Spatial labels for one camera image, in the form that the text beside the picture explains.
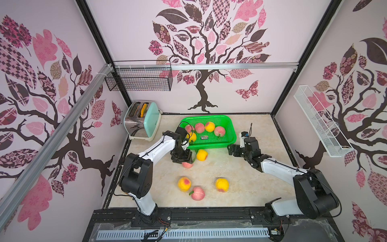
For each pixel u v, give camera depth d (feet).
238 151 2.66
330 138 2.42
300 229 2.34
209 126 3.43
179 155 2.45
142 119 3.16
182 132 2.44
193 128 3.47
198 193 2.49
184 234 2.29
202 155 3.01
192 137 3.29
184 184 2.60
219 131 3.30
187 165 2.77
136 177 1.56
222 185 2.62
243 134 2.66
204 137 3.46
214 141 3.39
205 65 3.11
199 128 3.39
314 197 1.40
